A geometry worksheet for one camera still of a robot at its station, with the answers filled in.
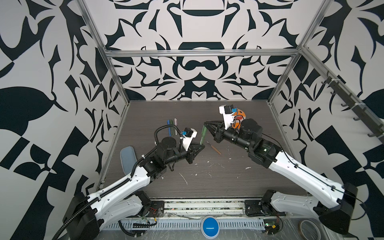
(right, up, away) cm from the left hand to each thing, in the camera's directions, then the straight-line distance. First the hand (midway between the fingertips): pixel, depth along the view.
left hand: (204, 142), depth 69 cm
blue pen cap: (-22, +8, +39) cm, 45 cm away
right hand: (0, +8, -5) cm, 10 cm away
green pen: (-1, +1, -1) cm, 2 cm away
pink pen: (-12, +5, -9) cm, 15 cm away
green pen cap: (0, +5, -4) cm, 6 cm away
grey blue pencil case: (-43, -13, +21) cm, 50 cm away
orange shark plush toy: (+25, +12, +31) cm, 42 cm away
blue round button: (+3, -39, 0) cm, 39 cm away
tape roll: (+48, -40, 0) cm, 62 cm away
